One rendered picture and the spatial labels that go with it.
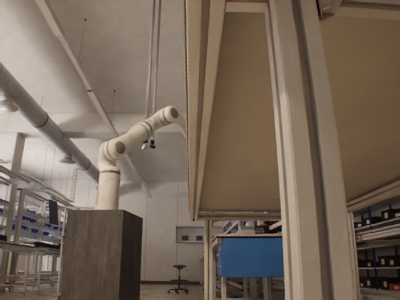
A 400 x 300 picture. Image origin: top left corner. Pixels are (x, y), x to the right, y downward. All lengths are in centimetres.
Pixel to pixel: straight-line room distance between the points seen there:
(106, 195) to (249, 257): 196
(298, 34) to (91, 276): 116
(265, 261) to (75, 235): 212
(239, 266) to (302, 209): 288
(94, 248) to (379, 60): 111
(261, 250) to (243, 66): 267
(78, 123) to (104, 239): 641
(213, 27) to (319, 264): 29
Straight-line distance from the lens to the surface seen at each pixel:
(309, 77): 35
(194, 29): 44
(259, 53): 59
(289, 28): 36
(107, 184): 146
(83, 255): 138
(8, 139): 817
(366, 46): 63
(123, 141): 153
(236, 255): 315
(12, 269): 805
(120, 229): 132
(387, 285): 755
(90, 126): 755
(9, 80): 579
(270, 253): 320
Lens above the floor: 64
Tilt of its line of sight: 18 degrees up
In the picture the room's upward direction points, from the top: 1 degrees clockwise
